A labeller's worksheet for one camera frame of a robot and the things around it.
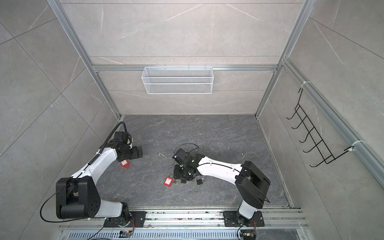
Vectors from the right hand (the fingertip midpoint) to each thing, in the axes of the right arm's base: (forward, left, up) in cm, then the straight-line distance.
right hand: (175, 176), depth 81 cm
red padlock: (-1, +4, -5) cm, 7 cm away
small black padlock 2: (-1, -4, -6) cm, 7 cm away
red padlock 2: (+10, +33, -4) cm, 35 cm away
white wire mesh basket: (+58, 0, +23) cm, 63 cm away
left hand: (+15, +26, +3) cm, 30 cm away
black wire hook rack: (-1, -67, +24) cm, 71 cm away
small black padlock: (-1, -13, -6) cm, 15 cm away
